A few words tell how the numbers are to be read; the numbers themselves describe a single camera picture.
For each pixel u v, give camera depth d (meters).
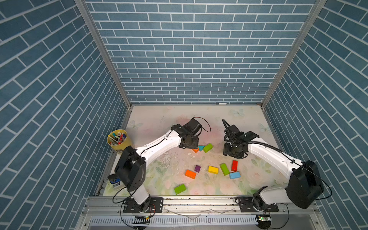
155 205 0.73
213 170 0.85
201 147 0.94
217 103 1.24
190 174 0.85
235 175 0.83
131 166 0.44
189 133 0.61
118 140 0.88
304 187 0.42
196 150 0.93
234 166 0.87
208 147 0.94
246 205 0.73
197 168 0.85
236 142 0.62
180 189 0.79
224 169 0.86
